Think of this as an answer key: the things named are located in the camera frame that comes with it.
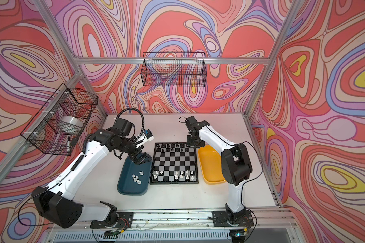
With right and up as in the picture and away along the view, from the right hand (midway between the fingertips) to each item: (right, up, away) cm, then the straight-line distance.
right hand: (195, 148), depth 91 cm
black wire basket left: (-71, +12, -17) cm, 74 cm away
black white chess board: (-13, -9, 0) cm, 16 cm away
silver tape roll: (-62, +16, -18) cm, 67 cm away
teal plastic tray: (-35, -17, -6) cm, 39 cm away
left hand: (-26, +1, -16) cm, 30 cm away
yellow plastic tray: (+10, -10, 0) cm, 14 cm away
